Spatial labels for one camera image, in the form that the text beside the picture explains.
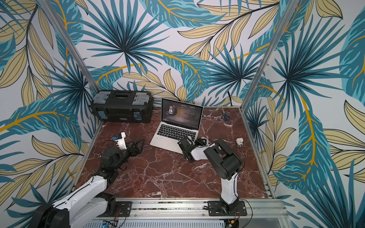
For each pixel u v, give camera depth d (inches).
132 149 28.3
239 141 37.8
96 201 23.6
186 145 31.2
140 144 30.3
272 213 29.2
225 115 44.7
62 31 29.6
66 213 16.3
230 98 46.2
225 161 20.3
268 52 33.8
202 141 34.9
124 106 37.7
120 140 28.3
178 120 40.9
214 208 28.9
